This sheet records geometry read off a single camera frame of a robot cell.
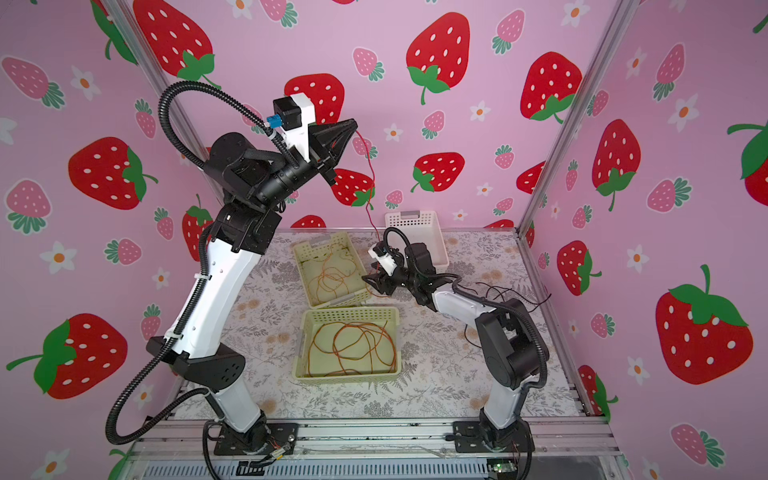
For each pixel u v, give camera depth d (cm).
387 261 77
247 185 42
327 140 46
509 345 48
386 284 78
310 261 110
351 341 91
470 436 74
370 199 115
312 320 91
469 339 91
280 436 74
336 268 108
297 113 39
